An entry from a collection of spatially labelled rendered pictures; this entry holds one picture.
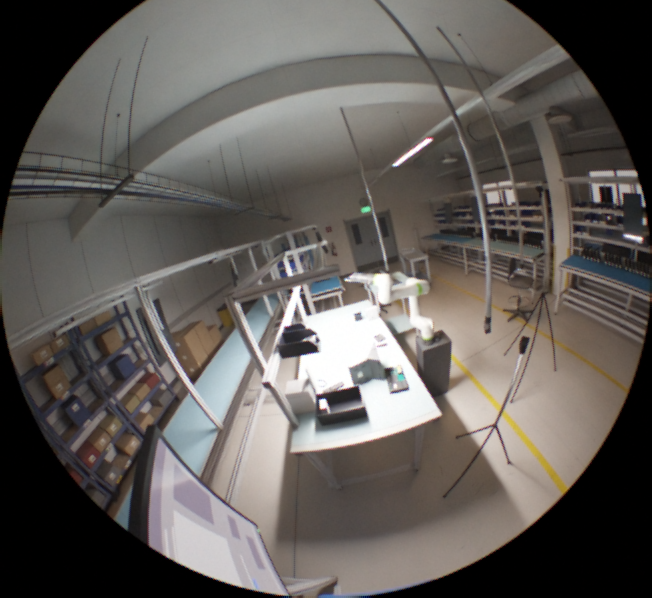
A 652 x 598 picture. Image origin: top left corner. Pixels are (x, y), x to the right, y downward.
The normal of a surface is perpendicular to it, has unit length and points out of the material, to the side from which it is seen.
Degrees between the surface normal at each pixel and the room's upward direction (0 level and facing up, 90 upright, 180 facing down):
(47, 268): 90
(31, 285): 90
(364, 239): 90
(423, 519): 0
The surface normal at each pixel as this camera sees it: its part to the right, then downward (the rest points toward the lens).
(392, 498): -0.26, -0.94
